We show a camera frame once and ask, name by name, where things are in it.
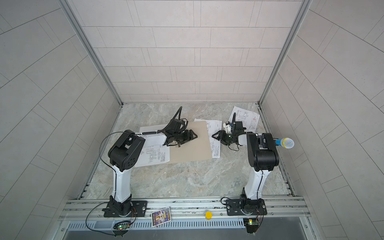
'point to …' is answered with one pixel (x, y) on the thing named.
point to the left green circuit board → (123, 226)
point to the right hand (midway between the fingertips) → (215, 136)
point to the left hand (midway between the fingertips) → (198, 136)
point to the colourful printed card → (160, 216)
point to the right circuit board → (253, 222)
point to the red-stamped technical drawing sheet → (249, 119)
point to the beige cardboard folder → (198, 148)
